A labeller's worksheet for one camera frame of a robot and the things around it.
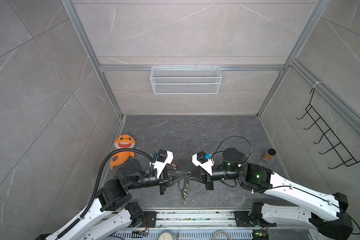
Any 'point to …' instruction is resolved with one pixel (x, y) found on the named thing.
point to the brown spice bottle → (269, 155)
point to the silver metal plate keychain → (186, 181)
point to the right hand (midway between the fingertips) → (187, 174)
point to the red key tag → (174, 165)
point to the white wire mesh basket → (186, 80)
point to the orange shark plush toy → (124, 141)
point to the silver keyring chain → (187, 188)
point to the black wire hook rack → (338, 146)
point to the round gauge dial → (166, 235)
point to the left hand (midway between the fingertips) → (186, 172)
